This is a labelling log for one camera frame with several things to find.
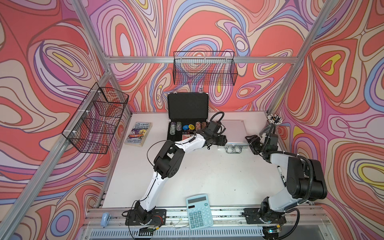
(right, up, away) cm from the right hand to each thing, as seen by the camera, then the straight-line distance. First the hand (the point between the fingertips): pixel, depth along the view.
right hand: (246, 142), depth 95 cm
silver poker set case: (-4, +6, +9) cm, 11 cm away
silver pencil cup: (+16, +14, -4) cm, 21 cm away
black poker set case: (-39, +19, +13) cm, 45 cm away
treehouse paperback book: (-73, +5, +9) cm, 74 cm away
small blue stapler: (-77, -34, -24) cm, 88 cm away
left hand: (-13, +1, 0) cm, 13 cm away
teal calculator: (-31, -32, -22) cm, 50 cm away
